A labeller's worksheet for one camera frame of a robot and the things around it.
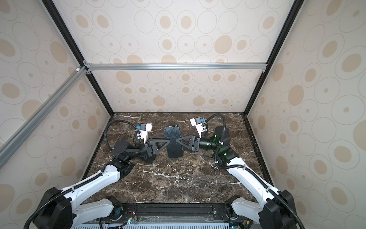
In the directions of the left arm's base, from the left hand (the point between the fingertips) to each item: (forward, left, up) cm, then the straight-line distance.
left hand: (170, 145), depth 61 cm
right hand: (+1, -3, -1) cm, 4 cm away
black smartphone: (-1, -2, -2) cm, 3 cm away
